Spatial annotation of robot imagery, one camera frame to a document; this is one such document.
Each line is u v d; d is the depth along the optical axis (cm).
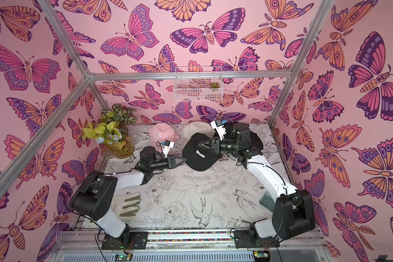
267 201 84
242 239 73
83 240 76
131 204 84
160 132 103
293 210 42
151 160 73
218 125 68
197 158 82
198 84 95
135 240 73
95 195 47
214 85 92
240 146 62
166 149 81
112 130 87
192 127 106
